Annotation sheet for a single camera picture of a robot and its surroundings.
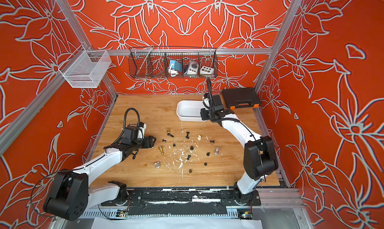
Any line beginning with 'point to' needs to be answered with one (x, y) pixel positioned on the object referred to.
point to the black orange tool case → (241, 98)
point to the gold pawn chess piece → (168, 131)
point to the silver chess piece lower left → (157, 165)
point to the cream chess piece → (199, 137)
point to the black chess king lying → (171, 135)
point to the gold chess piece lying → (160, 147)
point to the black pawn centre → (191, 148)
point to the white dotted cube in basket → (206, 70)
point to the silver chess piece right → (216, 152)
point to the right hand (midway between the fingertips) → (200, 111)
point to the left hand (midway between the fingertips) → (151, 138)
